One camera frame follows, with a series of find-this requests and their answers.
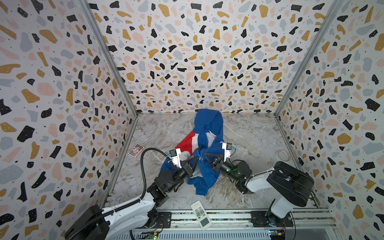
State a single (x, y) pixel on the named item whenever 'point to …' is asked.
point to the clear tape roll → (283, 155)
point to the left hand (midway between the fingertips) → (199, 157)
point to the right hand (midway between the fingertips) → (203, 154)
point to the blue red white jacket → (206, 138)
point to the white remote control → (201, 215)
